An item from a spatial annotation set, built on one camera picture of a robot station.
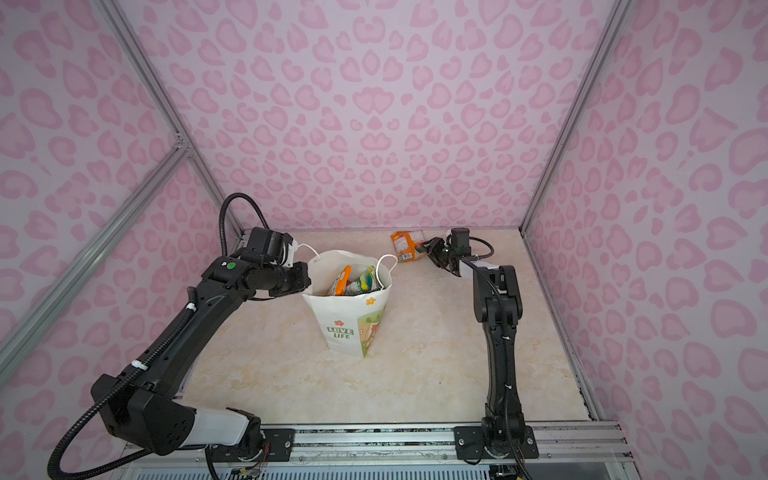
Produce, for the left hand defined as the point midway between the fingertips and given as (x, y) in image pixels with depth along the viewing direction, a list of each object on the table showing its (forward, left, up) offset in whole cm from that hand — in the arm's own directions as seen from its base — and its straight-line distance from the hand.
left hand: (313, 275), depth 77 cm
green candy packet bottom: (+2, -13, -7) cm, 15 cm away
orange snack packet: (+28, -25, -21) cm, 43 cm away
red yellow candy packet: (-2, -7, -2) cm, 8 cm away
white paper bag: (-10, -9, -7) cm, 15 cm away
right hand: (+27, -33, -19) cm, 46 cm away
